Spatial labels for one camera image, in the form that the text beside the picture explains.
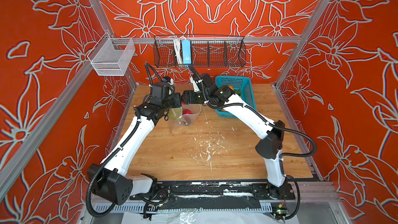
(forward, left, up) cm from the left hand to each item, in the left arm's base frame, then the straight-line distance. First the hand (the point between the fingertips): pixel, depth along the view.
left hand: (179, 94), depth 76 cm
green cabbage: (+1, +4, -17) cm, 18 cm away
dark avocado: (-4, -3, -21) cm, 22 cm away
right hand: (0, -2, -1) cm, 3 cm away
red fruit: (+5, -2, -21) cm, 22 cm away
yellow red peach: (+31, -32, -24) cm, 51 cm away
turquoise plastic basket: (+33, -41, -24) cm, 58 cm away
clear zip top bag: (+4, -2, -24) cm, 24 cm away
